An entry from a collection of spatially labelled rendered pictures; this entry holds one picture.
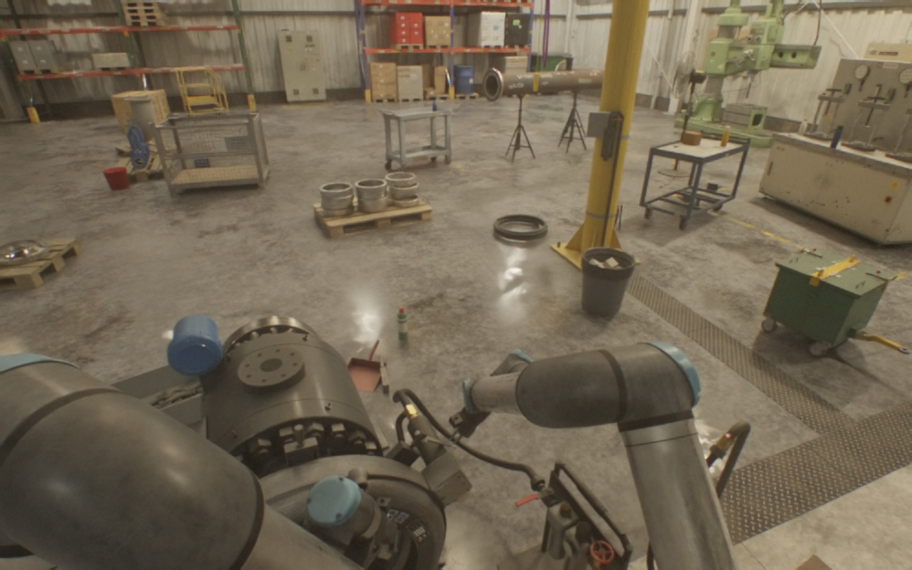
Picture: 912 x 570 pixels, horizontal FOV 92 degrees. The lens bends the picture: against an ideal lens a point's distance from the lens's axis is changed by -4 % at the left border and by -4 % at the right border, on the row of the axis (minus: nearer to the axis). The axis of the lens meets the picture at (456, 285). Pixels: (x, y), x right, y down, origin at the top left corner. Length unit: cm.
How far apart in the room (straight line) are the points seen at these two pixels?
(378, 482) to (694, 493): 76
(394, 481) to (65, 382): 95
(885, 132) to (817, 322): 374
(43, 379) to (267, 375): 120
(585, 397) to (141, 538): 55
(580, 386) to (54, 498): 60
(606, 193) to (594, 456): 248
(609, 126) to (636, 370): 348
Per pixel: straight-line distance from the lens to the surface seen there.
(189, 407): 297
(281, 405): 156
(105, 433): 40
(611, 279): 352
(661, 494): 77
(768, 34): 1156
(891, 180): 631
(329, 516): 91
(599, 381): 72
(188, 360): 176
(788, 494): 283
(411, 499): 133
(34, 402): 45
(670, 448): 77
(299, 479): 122
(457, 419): 142
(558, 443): 262
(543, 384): 75
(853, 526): 288
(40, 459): 41
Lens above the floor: 190
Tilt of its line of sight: 29 degrees down
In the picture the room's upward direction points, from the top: straight up
